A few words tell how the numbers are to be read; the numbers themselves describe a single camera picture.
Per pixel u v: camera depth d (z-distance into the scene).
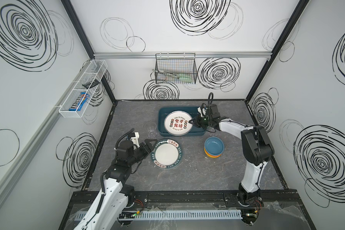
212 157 0.85
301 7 0.72
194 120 0.92
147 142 0.69
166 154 0.89
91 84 0.75
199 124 0.86
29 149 0.51
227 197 0.74
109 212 0.53
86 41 0.84
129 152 0.58
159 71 0.84
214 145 0.87
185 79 0.87
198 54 0.91
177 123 0.94
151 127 0.99
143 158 0.69
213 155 0.84
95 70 0.92
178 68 0.89
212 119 0.77
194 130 0.89
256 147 0.52
